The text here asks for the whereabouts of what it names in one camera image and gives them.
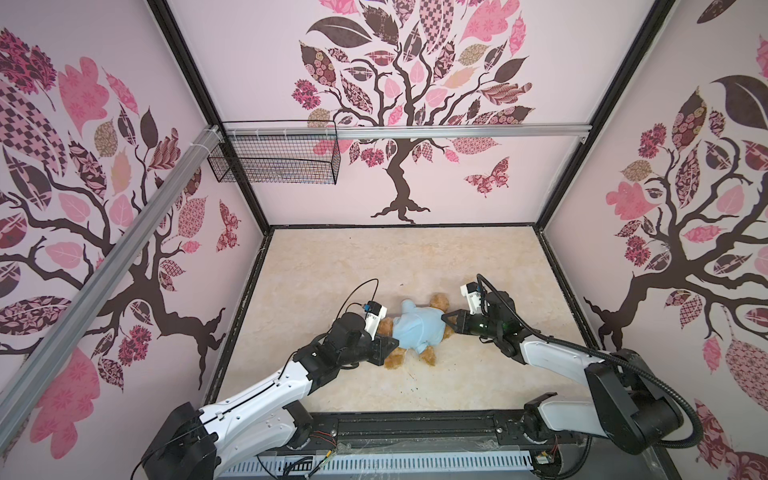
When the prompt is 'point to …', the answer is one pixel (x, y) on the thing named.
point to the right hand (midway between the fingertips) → (444, 313)
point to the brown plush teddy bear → (395, 357)
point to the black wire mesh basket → (280, 160)
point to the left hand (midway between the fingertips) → (397, 350)
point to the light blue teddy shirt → (418, 327)
